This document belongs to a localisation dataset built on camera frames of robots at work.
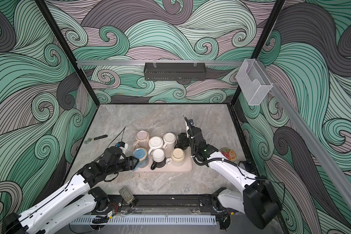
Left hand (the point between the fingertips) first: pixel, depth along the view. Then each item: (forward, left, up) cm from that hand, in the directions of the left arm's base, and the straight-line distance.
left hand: (136, 160), depth 78 cm
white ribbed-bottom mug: (+12, -9, -2) cm, 15 cm away
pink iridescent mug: (+13, -1, +1) cm, 13 cm away
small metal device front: (-16, +2, -7) cm, 18 cm away
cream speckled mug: (+5, -23, -2) cm, 23 cm away
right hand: (+15, -28, +5) cm, 32 cm away
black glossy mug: (+7, -23, +8) cm, 26 cm away
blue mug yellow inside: (+4, -2, 0) cm, 4 cm away
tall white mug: (+16, -18, -3) cm, 24 cm away
